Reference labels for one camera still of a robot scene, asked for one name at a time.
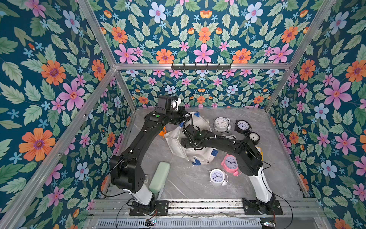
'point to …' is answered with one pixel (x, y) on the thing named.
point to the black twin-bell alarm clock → (243, 127)
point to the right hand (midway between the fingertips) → (191, 140)
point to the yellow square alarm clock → (260, 151)
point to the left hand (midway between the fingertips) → (193, 114)
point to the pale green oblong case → (160, 177)
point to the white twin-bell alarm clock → (222, 124)
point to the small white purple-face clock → (218, 177)
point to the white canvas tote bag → (198, 156)
